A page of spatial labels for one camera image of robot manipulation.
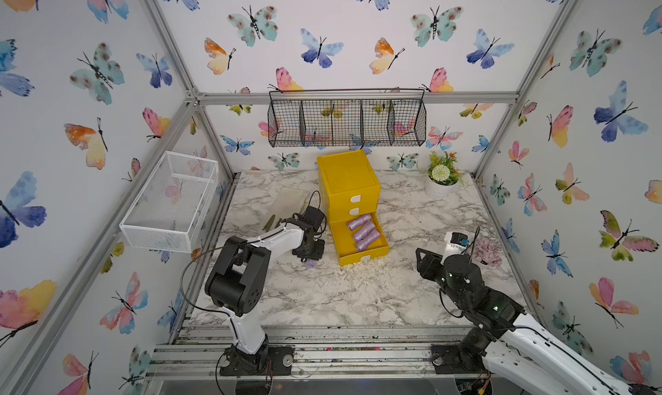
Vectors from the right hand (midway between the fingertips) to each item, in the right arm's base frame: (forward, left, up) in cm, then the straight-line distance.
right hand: (423, 250), depth 76 cm
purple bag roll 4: (+2, +35, -16) cm, 38 cm away
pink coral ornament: (+6, -24, -9) cm, 26 cm away
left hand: (+7, +33, -17) cm, 38 cm away
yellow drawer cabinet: (+22, +22, +2) cm, 31 cm away
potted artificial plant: (+34, -12, -3) cm, 36 cm away
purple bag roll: (+20, +19, -16) cm, 32 cm away
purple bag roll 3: (+11, +16, -16) cm, 26 cm away
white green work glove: (+30, +49, -19) cm, 61 cm away
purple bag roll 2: (+15, +17, -16) cm, 28 cm away
